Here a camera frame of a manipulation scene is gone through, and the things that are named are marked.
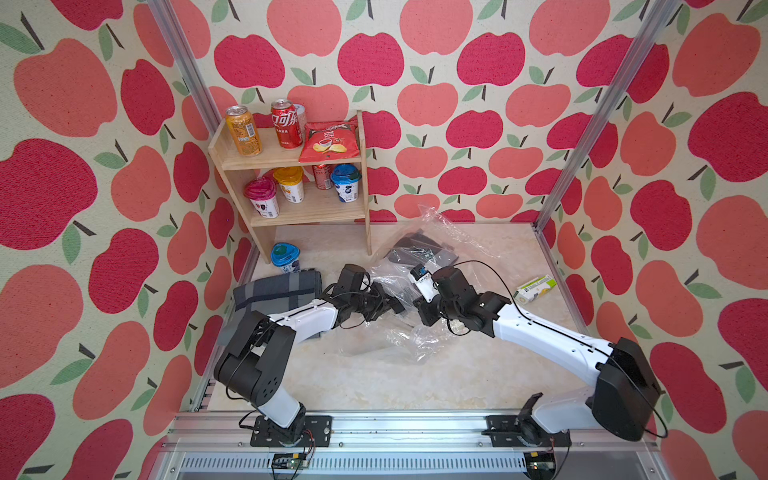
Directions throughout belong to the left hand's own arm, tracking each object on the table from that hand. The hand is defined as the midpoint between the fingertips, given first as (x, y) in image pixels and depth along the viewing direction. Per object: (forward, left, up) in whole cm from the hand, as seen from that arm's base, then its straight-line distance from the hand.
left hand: (401, 305), depth 85 cm
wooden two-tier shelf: (+32, +27, +9) cm, 42 cm away
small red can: (+39, +26, +17) cm, 50 cm away
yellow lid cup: (+33, +34, +19) cm, 51 cm away
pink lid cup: (+27, +41, +19) cm, 53 cm away
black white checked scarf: (+20, -6, +3) cm, 21 cm away
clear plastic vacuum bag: (-4, -1, -10) cm, 11 cm away
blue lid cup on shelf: (+34, +17, +20) cm, 43 cm away
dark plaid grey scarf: (+7, +40, -6) cm, 41 cm away
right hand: (-2, -4, +3) cm, 5 cm away
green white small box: (+11, -45, -7) cm, 47 cm away
